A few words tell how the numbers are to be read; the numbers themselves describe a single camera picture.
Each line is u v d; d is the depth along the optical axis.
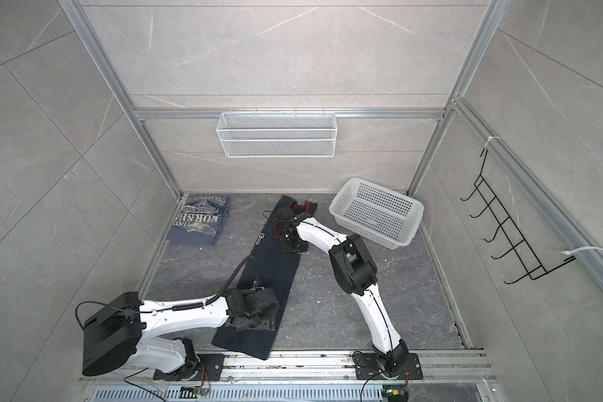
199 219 1.07
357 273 0.58
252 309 0.63
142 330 0.43
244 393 0.70
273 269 0.93
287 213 0.82
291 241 0.85
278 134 0.99
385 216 1.11
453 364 0.76
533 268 0.58
